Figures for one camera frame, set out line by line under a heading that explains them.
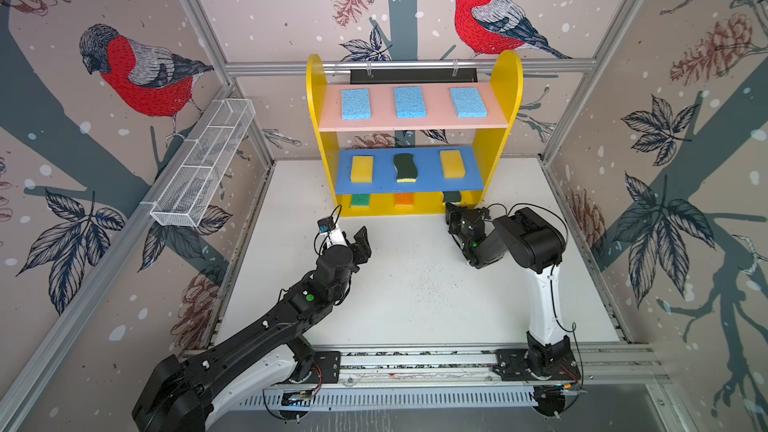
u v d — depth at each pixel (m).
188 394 0.40
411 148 1.22
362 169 0.97
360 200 1.06
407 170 0.98
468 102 0.78
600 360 0.76
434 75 0.95
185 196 0.71
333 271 0.56
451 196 1.07
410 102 0.78
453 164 0.98
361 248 0.70
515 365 0.73
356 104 0.77
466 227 0.83
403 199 1.05
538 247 0.58
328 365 0.73
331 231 0.66
